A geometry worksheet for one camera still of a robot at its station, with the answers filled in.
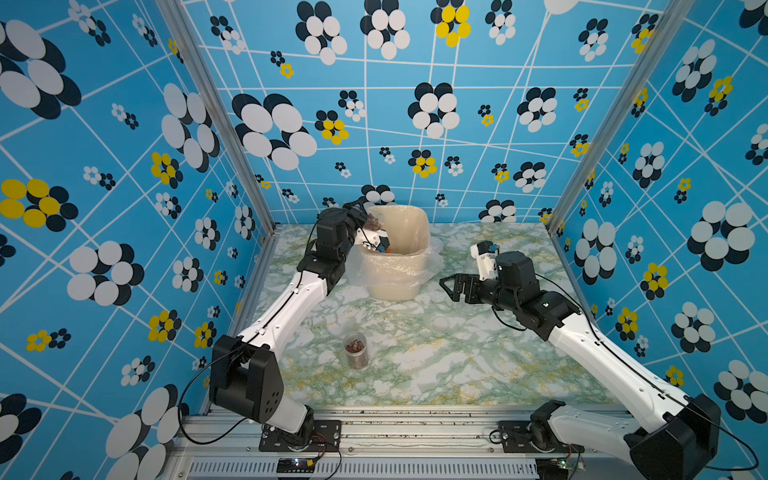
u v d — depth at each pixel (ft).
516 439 2.37
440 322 3.09
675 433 1.21
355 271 2.69
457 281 2.15
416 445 2.40
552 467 2.29
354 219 2.32
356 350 2.68
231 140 3.02
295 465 2.37
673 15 2.24
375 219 2.65
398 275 2.63
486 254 2.19
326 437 2.40
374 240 2.42
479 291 2.16
